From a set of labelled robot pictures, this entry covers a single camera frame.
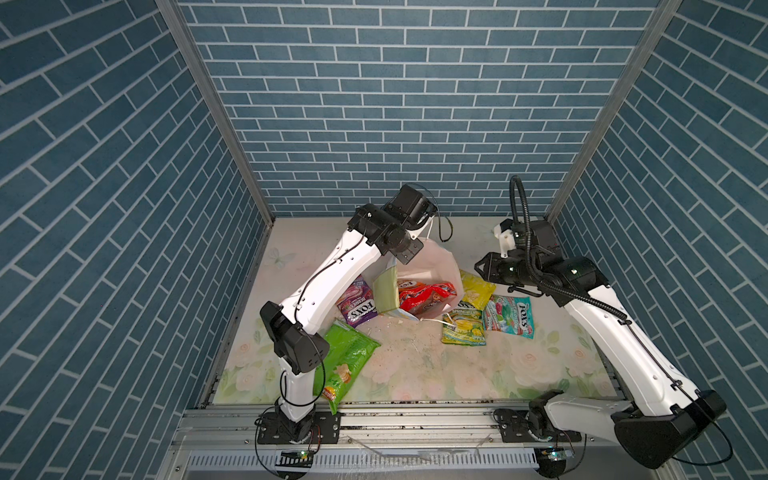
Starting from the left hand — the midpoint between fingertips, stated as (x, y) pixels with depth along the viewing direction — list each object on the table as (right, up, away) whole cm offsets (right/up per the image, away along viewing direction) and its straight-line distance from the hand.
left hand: (406, 242), depth 77 cm
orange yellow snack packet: (+1, -12, +10) cm, 16 cm away
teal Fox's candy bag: (+33, -22, +15) cm, 42 cm away
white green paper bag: (+9, -6, +12) cm, 16 cm away
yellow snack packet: (+23, -15, +17) cm, 32 cm away
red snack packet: (+4, -15, +2) cm, 15 cm away
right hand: (+17, -5, -4) cm, 18 cm away
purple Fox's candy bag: (-15, -20, +17) cm, 30 cm away
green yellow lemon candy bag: (+19, -25, +12) cm, 34 cm away
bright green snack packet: (-16, -30, +6) cm, 35 cm away
